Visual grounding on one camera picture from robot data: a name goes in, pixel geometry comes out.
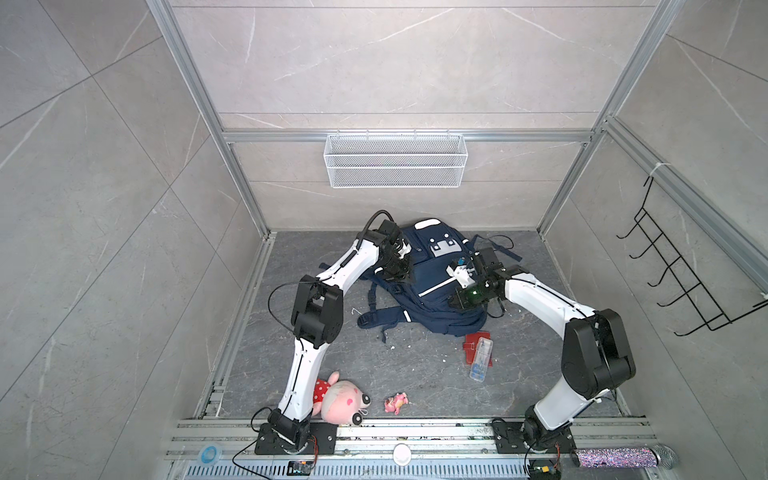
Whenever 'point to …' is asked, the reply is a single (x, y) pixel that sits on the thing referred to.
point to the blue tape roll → (210, 454)
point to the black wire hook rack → (695, 292)
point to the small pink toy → (392, 404)
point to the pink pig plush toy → (339, 402)
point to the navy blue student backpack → (423, 296)
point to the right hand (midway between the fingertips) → (451, 299)
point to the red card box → (470, 346)
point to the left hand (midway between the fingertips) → (416, 275)
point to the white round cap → (401, 454)
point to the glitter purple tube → (658, 455)
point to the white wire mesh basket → (395, 161)
